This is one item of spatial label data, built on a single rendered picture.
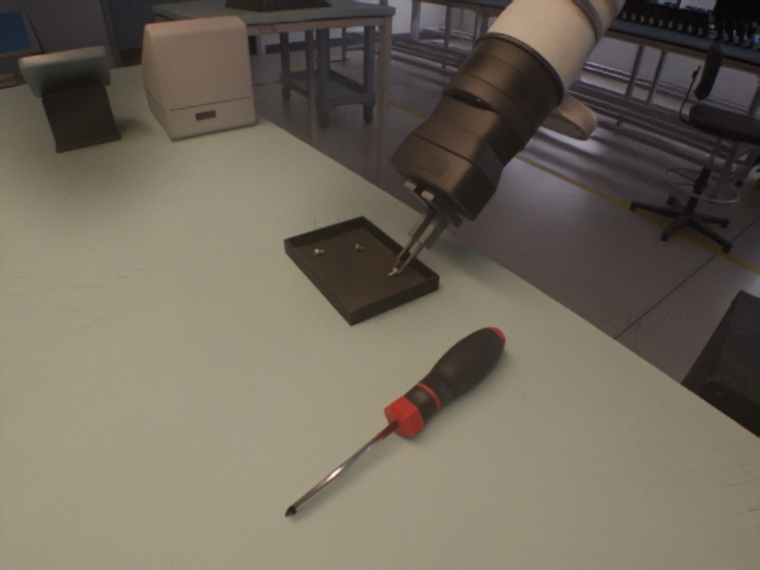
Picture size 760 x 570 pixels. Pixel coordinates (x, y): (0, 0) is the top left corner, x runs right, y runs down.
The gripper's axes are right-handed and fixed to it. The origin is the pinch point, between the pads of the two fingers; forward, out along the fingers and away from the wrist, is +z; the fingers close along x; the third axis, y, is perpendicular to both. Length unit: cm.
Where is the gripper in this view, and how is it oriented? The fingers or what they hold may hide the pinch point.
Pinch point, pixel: (396, 271)
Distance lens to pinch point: 36.9
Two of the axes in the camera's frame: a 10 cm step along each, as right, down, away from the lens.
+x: 6.0, 5.1, -6.2
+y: -5.4, -3.1, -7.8
